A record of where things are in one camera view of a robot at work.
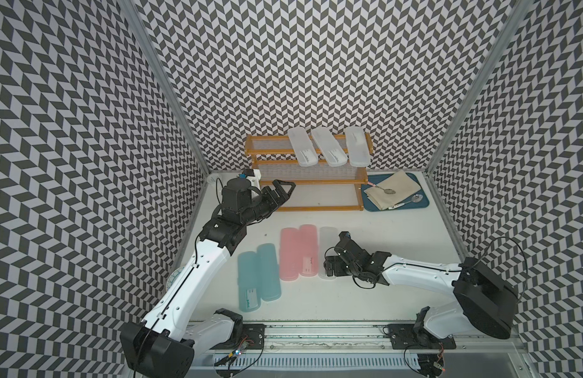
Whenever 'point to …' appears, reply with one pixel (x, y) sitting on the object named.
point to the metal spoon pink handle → (387, 190)
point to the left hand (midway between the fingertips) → (289, 193)
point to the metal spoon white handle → (416, 198)
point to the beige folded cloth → (400, 182)
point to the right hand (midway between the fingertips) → (335, 267)
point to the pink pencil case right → (308, 250)
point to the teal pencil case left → (250, 298)
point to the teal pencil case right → (270, 289)
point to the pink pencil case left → (289, 254)
